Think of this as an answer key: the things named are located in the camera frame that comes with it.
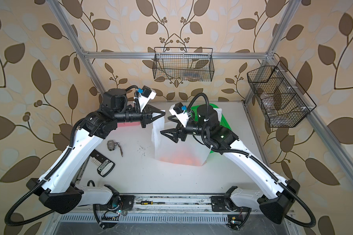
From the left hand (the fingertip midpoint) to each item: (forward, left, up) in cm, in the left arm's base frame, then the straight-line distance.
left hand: (160, 110), depth 59 cm
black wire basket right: (+13, -60, -7) cm, 62 cm away
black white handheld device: (-7, +37, -42) cm, 57 cm away
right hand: (-3, -2, -6) cm, 7 cm away
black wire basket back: (+51, -14, -9) cm, 53 cm away
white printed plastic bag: (-3, -13, -31) cm, 33 cm away
